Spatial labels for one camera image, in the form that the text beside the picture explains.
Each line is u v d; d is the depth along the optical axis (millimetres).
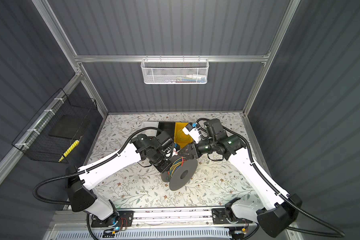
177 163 723
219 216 736
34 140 629
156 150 556
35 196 408
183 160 787
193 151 581
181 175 723
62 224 726
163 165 642
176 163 723
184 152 677
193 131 613
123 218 723
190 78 914
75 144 702
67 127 743
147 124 1061
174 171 707
